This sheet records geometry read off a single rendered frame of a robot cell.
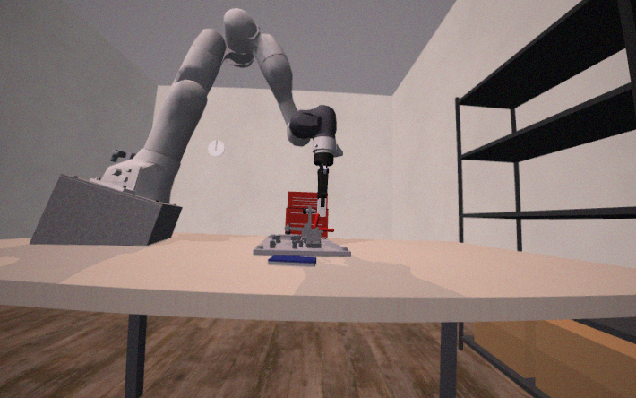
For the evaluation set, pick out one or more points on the blue rectangular plate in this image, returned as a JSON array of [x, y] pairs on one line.
[[292, 260]]

